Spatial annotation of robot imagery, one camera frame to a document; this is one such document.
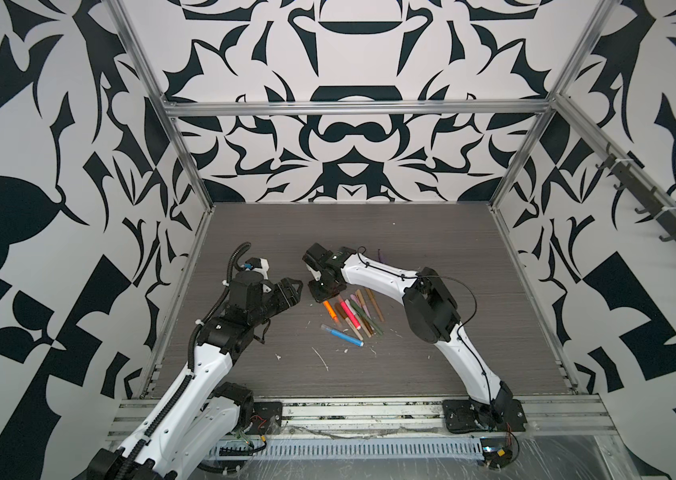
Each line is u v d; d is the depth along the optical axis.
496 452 0.71
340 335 0.87
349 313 0.91
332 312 0.91
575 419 0.76
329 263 0.72
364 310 0.92
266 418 0.74
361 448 0.71
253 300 0.60
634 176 0.65
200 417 0.57
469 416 0.74
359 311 0.91
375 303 0.94
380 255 1.05
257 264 0.72
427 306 0.58
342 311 0.91
